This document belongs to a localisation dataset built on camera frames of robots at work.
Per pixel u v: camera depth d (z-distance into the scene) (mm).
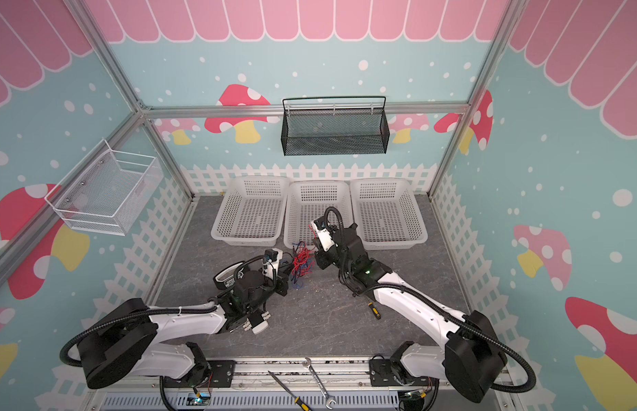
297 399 708
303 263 851
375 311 851
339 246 556
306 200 1163
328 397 711
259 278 658
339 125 923
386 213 1126
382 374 741
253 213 1126
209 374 727
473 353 403
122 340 434
